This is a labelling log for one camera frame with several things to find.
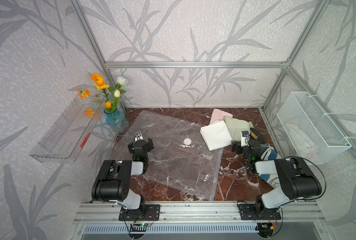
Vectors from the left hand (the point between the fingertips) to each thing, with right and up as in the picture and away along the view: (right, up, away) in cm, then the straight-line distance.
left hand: (141, 139), depth 93 cm
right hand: (+63, 0, +2) cm, 63 cm away
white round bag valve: (+29, -2, +7) cm, 30 cm away
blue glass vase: (-18, +11, +4) cm, 21 cm away
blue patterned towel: (+77, -7, -8) cm, 78 cm away
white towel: (+49, +2, +6) cm, 49 cm away
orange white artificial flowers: (-17, +28, -3) cm, 32 cm away
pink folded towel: (+53, +16, +19) cm, 59 cm away
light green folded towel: (+63, +7, +11) cm, 65 cm away
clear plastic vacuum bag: (+25, -13, 0) cm, 28 cm away
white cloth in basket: (+89, 0, -18) cm, 91 cm away
